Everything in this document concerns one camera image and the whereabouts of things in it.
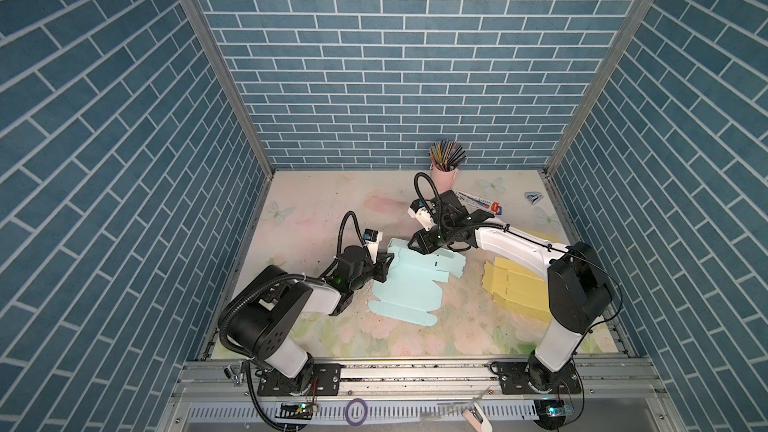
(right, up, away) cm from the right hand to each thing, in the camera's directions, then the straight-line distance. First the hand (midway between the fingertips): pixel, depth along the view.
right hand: (411, 239), depth 88 cm
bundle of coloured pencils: (+14, +28, +23) cm, 39 cm away
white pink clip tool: (+14, -37, -20) cm, 45 cm away
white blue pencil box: (+23, +10, +21) cm, 33 cm away
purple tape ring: (-14, -39, -17) cm, 45 cm away
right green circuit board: (+33, -39, -18) cm, 54 cm away
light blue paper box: (0, -15, +1) cm, 15 cm away
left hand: (-6, -5, +2) cm, 8 cm away
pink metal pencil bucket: (+13, +19, +24) cm, 34 cm away
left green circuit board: (-28, -39, -17) cm, 51 cm away
